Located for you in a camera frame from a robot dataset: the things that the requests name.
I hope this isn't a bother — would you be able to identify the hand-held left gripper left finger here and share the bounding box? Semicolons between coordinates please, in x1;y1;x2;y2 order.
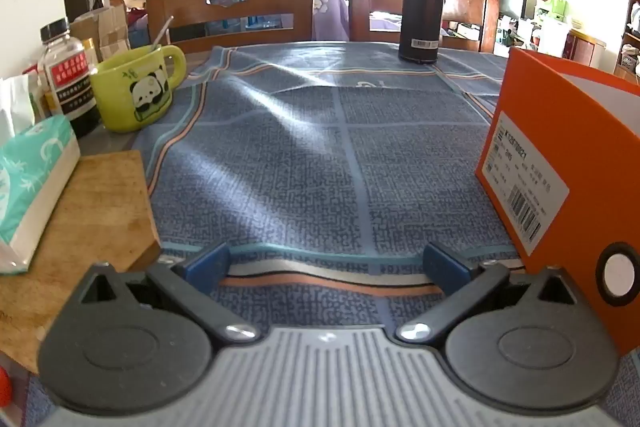
79;243;261;343

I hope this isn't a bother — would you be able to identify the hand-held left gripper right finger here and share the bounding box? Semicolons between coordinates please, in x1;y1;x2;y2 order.
395;243;581;343

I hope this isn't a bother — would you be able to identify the orange cardboard box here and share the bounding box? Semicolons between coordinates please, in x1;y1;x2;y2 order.
475;47;640;355

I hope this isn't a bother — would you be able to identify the wooden cutting board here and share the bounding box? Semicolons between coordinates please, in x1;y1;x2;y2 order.
0;150;162;375

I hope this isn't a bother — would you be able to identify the blue plaid tablecloth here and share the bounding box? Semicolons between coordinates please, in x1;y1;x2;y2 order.
20;41;640;427

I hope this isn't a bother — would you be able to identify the green panda mug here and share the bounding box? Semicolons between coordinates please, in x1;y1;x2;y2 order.
90;44;187;134

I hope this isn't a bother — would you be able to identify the teal and white tissue pack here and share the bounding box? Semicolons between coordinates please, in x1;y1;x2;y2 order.
0;74;82;275

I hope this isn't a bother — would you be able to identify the clear bottle with black cap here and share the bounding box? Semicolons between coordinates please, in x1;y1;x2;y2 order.
37;18;99;138

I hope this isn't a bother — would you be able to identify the metal spoon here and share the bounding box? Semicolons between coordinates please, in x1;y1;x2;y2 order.
152;16;175;52

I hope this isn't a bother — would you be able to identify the brown cardboard box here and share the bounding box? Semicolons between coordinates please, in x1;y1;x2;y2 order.
70;0;132;62

